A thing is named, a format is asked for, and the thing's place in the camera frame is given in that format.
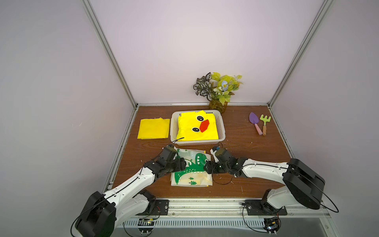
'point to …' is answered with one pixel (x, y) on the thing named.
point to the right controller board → (272, 224)
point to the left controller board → (146, 222)
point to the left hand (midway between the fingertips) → (184, 164)
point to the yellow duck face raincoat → (197, 125)
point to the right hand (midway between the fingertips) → (206, 165)
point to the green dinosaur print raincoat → (195, 174)
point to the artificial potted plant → (217, 89)
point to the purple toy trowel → (254, 119)
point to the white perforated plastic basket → (220, 125)
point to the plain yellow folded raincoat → (157, 128)
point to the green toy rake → (265, 119)
